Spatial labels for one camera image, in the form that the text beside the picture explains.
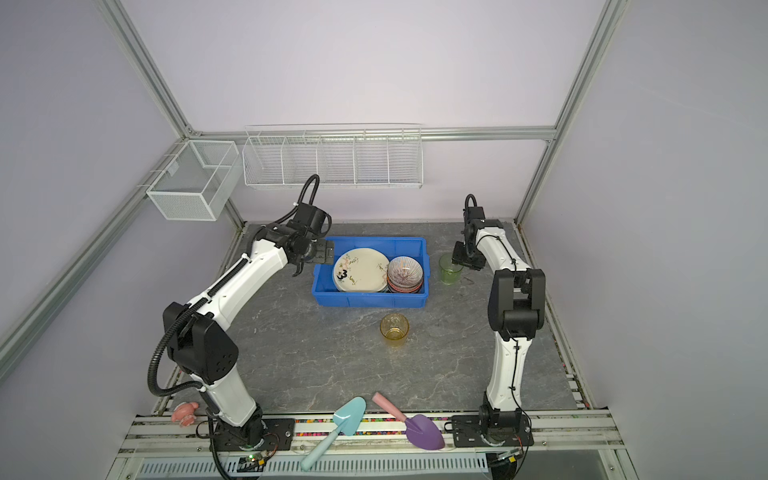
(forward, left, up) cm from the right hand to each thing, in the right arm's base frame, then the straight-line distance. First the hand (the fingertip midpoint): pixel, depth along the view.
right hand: (465, 263), depth 98 cm
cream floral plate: (+1, +36, -5) cm, 36 cm away
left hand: (-6, +47, +13) cm, 49 cm away
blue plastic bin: (-10, +45, -2) cm, 46 cm away
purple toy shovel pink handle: (-47, +17, -8) cm, 51 cm away
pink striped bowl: (-5, +20, 0) cm, 21 cm away
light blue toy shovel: (-44, +36, -8) cm, 57 cm away
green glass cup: (+1, +4, -7) cm, 9 cm away
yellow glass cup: (-20, +24, -7) cm, 32 cm away
